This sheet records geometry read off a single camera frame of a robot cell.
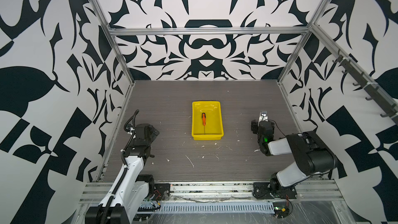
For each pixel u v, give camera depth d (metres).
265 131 0.73
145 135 0.65
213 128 0.95
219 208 0.71
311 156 0.46
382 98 0.54
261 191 0.74
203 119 0.98
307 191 0.76
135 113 0.64
